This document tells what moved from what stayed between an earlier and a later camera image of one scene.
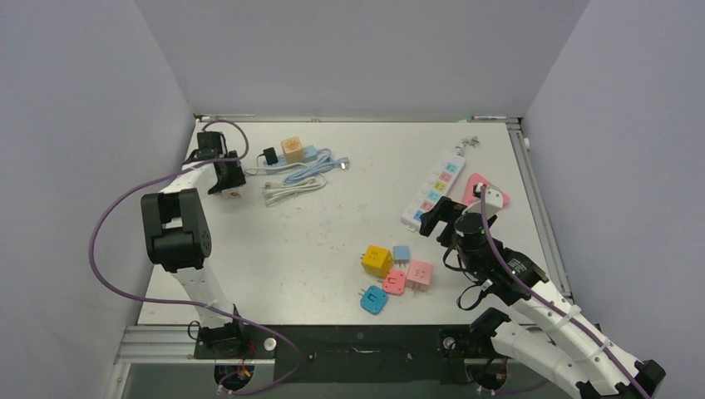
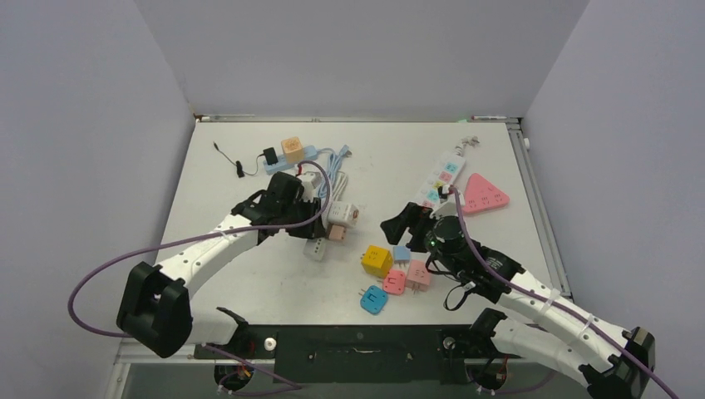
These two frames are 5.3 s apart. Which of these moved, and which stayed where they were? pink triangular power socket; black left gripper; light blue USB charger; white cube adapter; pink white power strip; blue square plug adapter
Moved: black left gripper; white cube adapter
Stayed: pink white power strip; light blue USB charger; blue square plug adapter; pink triangular power socket
